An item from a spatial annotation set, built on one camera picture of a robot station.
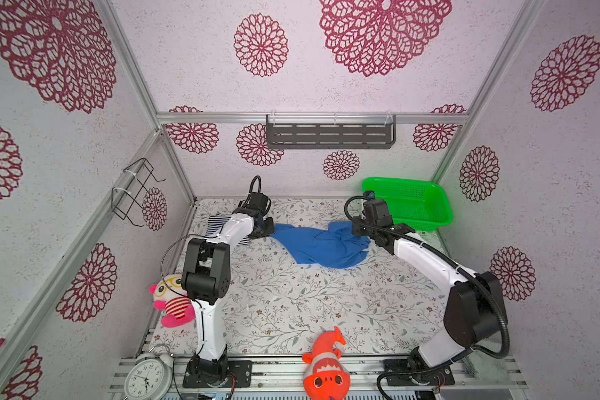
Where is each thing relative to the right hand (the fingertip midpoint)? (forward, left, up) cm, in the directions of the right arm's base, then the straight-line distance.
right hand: (358, 216), depth 89 cm
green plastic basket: (+25, -36, -19) cm, 48 cm away
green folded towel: (-43, -36, -19) cm, 59 cm away
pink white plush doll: (-29, +62, -10) cm, 69 cm away
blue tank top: (-2, +8, -16) cm, 18 cm away
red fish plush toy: (-49, +12, -10) cm, 51 cm away
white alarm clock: (-50, +61, -14) cm, 80 cm away
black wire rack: (-7, +72, +16) cm, 74 cm away
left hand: (+1, +35, -13) cm, 37 cm away
